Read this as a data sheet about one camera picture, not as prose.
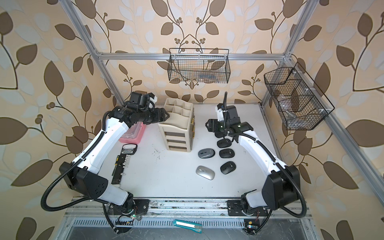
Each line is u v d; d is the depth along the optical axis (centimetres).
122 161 89
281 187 41
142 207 74
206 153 91
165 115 73
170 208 75
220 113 74
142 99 59
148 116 65
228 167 87
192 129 88
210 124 74
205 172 86
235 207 74
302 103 73
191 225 69
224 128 62
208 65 96
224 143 96
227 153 91
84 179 40
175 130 76
